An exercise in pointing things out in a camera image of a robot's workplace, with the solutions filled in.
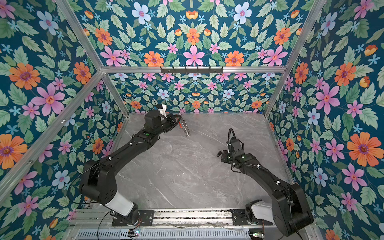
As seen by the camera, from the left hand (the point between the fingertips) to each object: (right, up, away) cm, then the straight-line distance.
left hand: (183, 111), depth 79 cm
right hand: (+23, -25, +9) cm, 35 cm away
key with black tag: (+21, -26, +19) cm, 39 cm away
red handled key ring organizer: (-1, -7, +5) cm, 9 cm away
